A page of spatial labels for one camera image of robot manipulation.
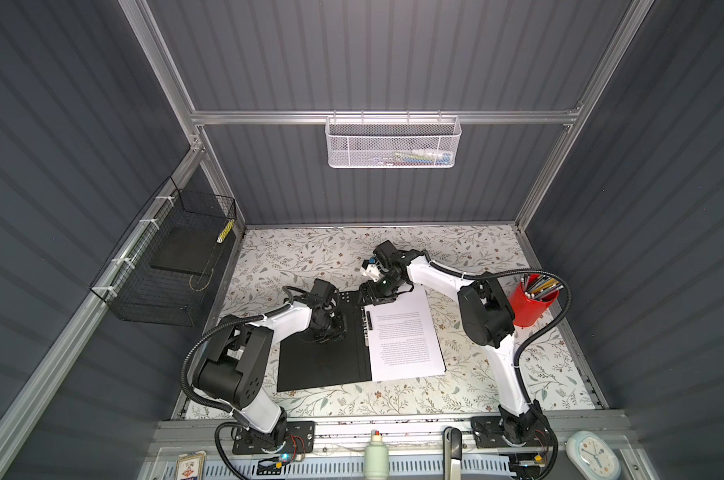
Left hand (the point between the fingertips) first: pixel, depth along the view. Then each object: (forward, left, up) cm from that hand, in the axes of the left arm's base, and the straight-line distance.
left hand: (347, 335), depth 91 cm
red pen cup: (+1, -52, +15) cm, 54 cm away
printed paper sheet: (-2, -17, -1) cm, 17 cm away
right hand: (+9, -7, +3) cm, 11 cm away
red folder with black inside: (-8, +12, -1) cm, 15 cm away
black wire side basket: (+6, +44, +28) cm, 52 cm away
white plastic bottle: (-32, -6, +8) cm, 34 cm away
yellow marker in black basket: (+20, +32, +27) cm, 47 cm away
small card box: (-31, +37, 0) cm, 48 cm away
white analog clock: (-35, -57, +4) cm, 67 cm away
